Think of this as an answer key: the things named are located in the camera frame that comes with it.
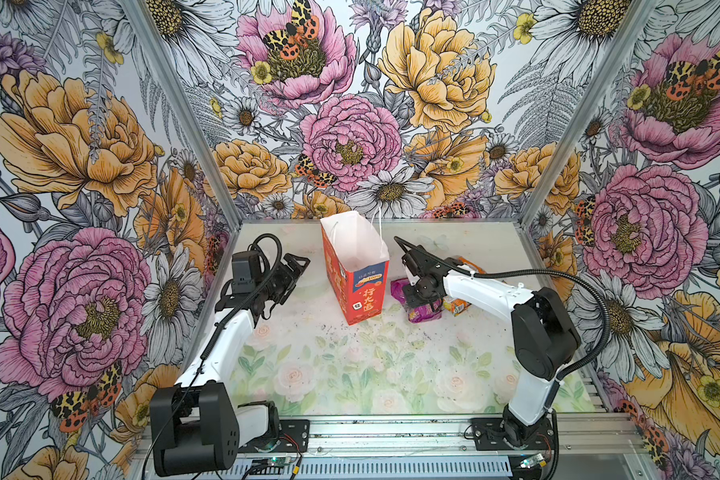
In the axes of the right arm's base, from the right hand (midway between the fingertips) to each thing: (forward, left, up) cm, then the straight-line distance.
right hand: (416, 306), depth 91 cm
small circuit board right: (-38, -24, -6) cm, 46 cm away
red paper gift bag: (+18, +18, 0) cm, 25 cm away
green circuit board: (-37, +36, -5) cm, 52 cm away
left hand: (+3, +32, +12) cm, 34 cm away
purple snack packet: (-4, 0, +4) cm, 6 cm away
